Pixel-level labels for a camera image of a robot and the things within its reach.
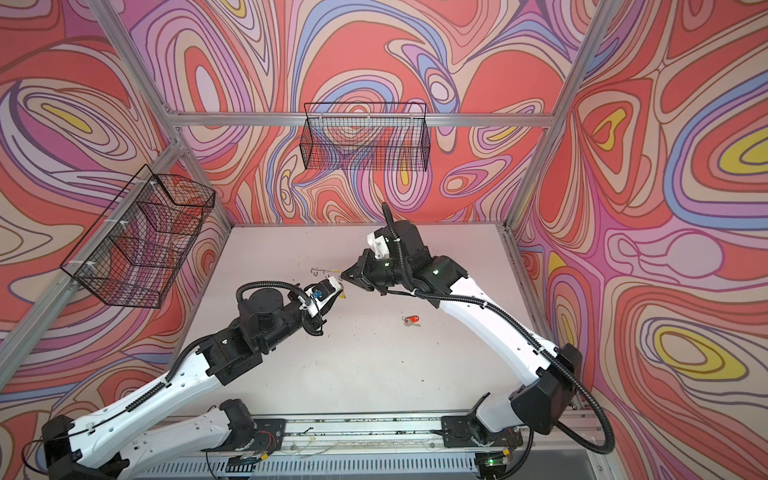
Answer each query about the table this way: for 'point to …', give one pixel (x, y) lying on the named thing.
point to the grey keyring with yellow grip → (315, 270)
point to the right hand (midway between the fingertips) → (345, 282)
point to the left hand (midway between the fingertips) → (339, 283)
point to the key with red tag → (411, 320)
